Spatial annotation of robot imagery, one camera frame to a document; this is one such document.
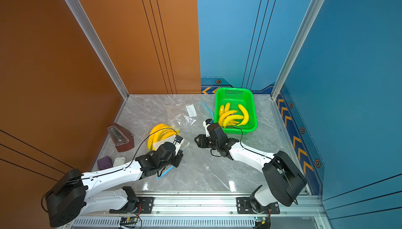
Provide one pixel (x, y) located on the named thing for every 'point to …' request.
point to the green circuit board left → (129, 219)
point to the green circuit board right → (260, 219)
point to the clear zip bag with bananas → (192, 114)
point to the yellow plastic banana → (226, 118)
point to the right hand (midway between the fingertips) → (197, 139)
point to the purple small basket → (104, 163)
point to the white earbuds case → (119, 161)
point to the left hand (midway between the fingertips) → (183, 150)
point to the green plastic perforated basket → (235, 96)
